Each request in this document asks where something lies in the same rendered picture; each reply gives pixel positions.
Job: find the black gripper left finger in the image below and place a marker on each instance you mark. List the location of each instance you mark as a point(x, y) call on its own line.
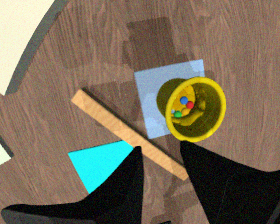
point(118, 200)

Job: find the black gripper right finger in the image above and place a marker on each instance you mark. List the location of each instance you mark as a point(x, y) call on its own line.
point(230, 192)

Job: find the yellow cup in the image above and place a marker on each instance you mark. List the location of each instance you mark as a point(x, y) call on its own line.
point(203, 119)

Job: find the tan flat bar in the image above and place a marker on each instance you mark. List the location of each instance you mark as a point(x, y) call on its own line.
point(115, 123)

